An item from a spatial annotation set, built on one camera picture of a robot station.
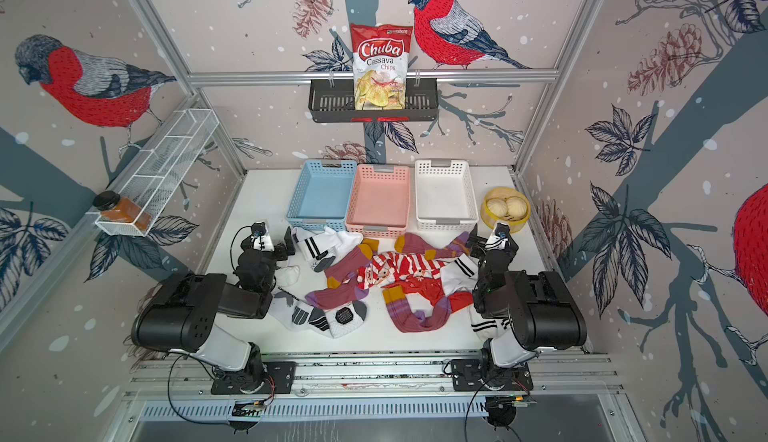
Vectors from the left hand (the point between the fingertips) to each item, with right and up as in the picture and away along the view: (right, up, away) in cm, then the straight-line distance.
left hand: (277, 223), depth 90 cm
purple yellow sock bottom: (+39, -26, -8) cm, 47 cm away
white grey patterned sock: (+20, -27, -8) cm, 34 cm away
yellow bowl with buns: (+75, +5, +12) cm, 76 cm away
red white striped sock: (+35, -14, +3) cm, 37 cm away
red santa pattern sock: (+47, -19, -4) cm, 51 cm away
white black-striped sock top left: (+12, -8, +8) cm, 16 cm away
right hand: (+66, -1, 0) cm, 66 cm away
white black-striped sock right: (+57, -16, +1) cm, 59 cm away
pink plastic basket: (+30, +5, +20) cm, 36 cm away
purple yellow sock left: (+20, -16, 0) cm, 26 cm away
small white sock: (+3, -16, 0) cm, 17 cm away
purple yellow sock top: (+45, -8, +8) cm, 46 cm away
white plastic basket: (+56, +8, +22) cm, 60 cm away
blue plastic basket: (+8, +8, +27) cm, 29 cm away
